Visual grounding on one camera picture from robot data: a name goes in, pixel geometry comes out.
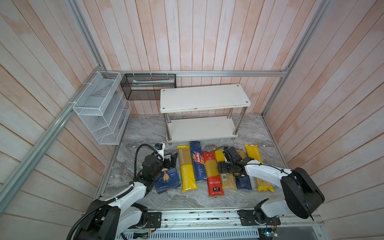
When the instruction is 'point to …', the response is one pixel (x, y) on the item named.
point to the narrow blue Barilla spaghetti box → (198, 161)
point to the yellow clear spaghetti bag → (228, 180)
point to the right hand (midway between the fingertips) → (224, 165)
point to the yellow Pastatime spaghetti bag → (188, 181)
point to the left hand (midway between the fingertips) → (170, 154)
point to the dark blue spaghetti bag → (243, 182)
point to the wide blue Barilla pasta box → (167, 180)
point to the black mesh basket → (147, 86)
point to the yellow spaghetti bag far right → (252, 151)
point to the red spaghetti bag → (212, 173)
